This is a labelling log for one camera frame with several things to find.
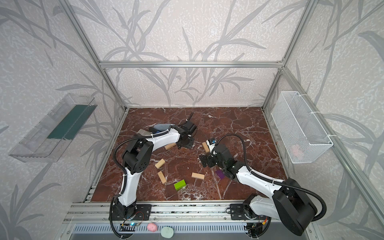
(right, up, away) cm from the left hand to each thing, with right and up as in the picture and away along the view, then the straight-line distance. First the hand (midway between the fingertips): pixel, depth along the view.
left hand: (190, 140), depth 99 cm
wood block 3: (-16, -19, -15) cm, 29 cm away
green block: (-4, -22, -18) cm, 29 cm away
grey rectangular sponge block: (-33, +5, +3) cm, 33 cm away
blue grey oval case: (-21, +9, +6) cm, 23 cm away
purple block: (+19, -18, -14) cm, 29 cm away
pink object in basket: (+54, -2, -27) cm, 61 cm away
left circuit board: (-29, -39, -27) cm, 55 cm away
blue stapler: (-23, +5, +3) cm, 24 cm away
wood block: (+10, -4, -2) cm, 11 cm away
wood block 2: (-18, -13, -10) cm, 24 cm away
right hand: (+10, -3, -13) cm, 17 cm away
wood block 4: (+5, -18, -14) cm, 24 cm away
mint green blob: (-8, -37, -32) cm, 50 cm away
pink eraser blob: (-15, -36, -31) cm, 50 cm away
